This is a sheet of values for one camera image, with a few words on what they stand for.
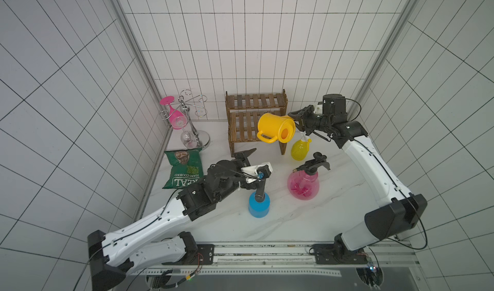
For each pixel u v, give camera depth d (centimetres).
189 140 94
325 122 59
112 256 39
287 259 73
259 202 75
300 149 101
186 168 92
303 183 84
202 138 110
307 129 68
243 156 57
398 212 40
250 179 56
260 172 52
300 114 70
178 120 82
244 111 107
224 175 46
